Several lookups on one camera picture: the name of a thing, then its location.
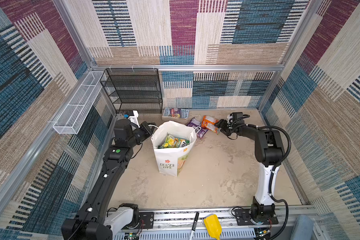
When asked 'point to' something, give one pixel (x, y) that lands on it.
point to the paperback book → (176, 112)
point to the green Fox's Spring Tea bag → (170, 142)
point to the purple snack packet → (194, 122)
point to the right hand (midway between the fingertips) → (217, 127)
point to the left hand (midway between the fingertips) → (156, 121)
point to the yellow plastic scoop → (213, 226)
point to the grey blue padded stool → (303, 228)
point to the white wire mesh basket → (69, 121)
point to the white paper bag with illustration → (173, 161)
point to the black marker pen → (193, 227)
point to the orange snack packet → (209, 122)
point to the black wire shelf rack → (127, 84)
